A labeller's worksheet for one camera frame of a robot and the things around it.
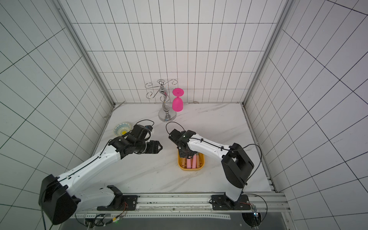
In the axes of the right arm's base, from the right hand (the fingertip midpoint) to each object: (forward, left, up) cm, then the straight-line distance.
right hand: (183, 154), depth 85 cm
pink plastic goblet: (+30, +6, +13) cm, 33 cm away
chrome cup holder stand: (+35, +17, -4) cm, 39 cm away
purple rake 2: (-5, -4, -1) cm, 6 cm away
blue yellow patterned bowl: (+19, +47, -3) cm, 51 cm away
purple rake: (-4, -7, -1) cm, 8 cm away
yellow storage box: (-5, +1, -1) cm, 5 cm away
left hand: (-2, +16, +7) cm, 18 cm away
